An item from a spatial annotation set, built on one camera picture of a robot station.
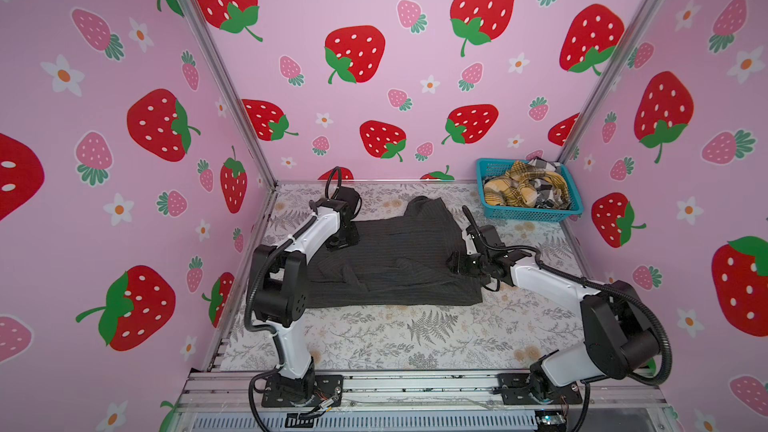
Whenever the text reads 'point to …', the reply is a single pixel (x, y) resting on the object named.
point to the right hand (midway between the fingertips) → (451, 262)
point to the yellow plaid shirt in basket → (516, 190)
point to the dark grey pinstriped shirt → (398, 261)
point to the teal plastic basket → (492, 167)
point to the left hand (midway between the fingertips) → (348, 243)
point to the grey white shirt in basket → (547, 192)
